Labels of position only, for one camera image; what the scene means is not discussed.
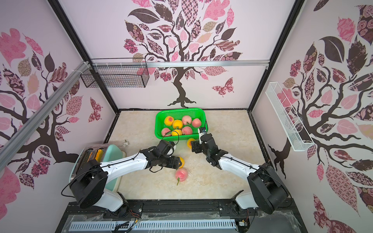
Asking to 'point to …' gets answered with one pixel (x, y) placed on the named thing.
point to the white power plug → (126, 143)
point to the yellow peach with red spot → (169, 120)
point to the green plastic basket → (178, 114)
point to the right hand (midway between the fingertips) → (196, 142)
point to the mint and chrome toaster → (103, 153)
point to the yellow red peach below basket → (189, 142)
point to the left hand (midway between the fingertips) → (175, 166)
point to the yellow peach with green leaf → (178, 123)
